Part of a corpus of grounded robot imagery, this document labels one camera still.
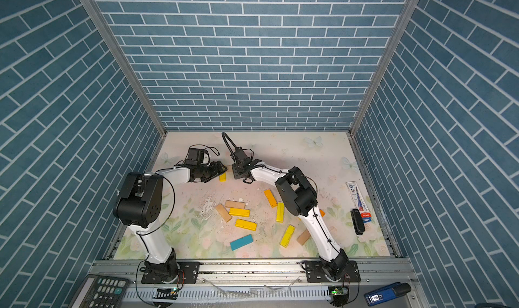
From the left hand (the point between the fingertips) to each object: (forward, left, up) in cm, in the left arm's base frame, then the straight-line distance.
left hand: (225, 171), depth 99 cm
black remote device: (-25, -59, 0) cm, 64 cm away
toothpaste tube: (-15, -63, -1) cm, 65 cm away
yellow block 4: (-30, -29, -3) cm, 42 cm away
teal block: (-33, -10, -4) cm, 34 cm away
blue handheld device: (-50, -61, +2) cm, 78 cm away
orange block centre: (-13, -22, -3) cm, 26 cm away
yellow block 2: (-20, -9, -3) cm, 22 cm away
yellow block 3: (-25, -12, -3) cm, 28 cm away
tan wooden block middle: (-16, -6, -4) cm, 18 cm away
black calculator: (-49, +36, -2) cm, 61 cm away
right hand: (+3, -7, -3) cm, 8 cm away
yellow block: (-3, +2, -2) cm, 4 cm away
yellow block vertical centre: (-20, -26, -2) cm, 33 cm away
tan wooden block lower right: (-30, -36, -4) cm, 47 cm away
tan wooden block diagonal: (-20, -2, -3) cm, 21 cm away
